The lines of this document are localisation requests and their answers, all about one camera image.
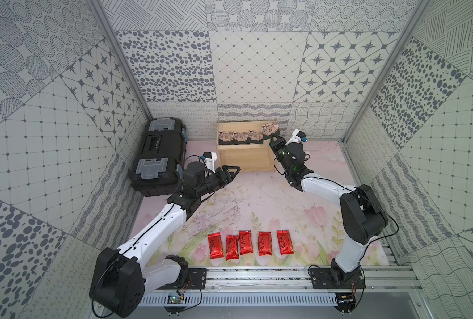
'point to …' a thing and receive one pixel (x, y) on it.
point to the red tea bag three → (246, 242)
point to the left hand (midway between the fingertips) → (237, 167)
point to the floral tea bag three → (255, 135)
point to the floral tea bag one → (224, 138)
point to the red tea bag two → (232, 247)
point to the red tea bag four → (265, 243)
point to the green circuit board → (174, 299)
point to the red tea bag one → (215, 244)
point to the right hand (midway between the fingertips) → (270, 134)
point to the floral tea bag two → (239, 138)
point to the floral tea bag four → (272, 128)
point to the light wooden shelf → (246, 157)
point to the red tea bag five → (285, 242)
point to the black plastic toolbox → (157, 167)
